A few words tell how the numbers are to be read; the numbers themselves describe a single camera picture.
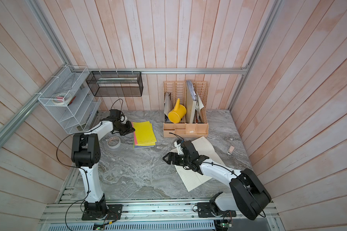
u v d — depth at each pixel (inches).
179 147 31.1
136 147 38.4
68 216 26.7
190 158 26.0
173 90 43.6
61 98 27.1
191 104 34.1
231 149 37.2
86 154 22.2
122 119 36.4
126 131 36.3
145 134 40.9
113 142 39.7
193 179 33.1
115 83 41.4
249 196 16.5
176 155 29.8
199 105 37.9
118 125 32.7
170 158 29.6
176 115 37.6
